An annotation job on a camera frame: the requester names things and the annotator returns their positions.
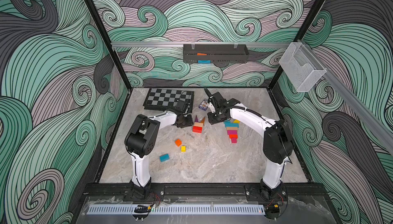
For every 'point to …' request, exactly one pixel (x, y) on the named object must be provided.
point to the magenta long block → (232, 133)
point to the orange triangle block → (202, 120)
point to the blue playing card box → (204, 104)
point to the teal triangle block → (227, 121)
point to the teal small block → (164, 157)
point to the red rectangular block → (196, 129)
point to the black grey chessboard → (164, 99)
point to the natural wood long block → (232, 128)
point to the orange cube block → (178, 142)
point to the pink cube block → (234, 140)
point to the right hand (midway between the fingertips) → (213, 119)
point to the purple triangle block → (196, 119)
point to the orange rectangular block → (233, 135)
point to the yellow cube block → (183, 149)
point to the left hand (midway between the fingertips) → (192, 121)
